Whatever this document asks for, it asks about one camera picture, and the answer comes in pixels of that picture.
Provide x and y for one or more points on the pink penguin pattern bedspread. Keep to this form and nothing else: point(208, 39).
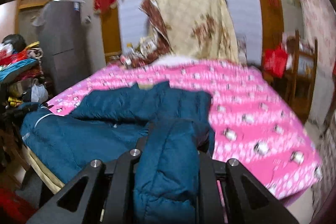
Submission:
point(251, 121)

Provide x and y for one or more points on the pile of colourful clutter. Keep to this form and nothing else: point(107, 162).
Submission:
point(22, 77)

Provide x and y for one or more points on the red gift bag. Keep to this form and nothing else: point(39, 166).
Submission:
point(275, 60)

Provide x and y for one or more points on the blue quilted down jacket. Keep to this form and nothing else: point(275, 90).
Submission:
point(108, 123)

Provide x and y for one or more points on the clear plastic bag of items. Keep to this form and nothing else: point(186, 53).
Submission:
point(143, 54)

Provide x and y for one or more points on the wooden chair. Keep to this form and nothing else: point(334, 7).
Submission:
point(301, 75)

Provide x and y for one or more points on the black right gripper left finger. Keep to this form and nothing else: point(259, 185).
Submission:
point(100, 193)

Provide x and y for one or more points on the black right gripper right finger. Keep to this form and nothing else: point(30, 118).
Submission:
point(229, 193)

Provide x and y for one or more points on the cream floral quilt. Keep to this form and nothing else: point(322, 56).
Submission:
point(201, 29)

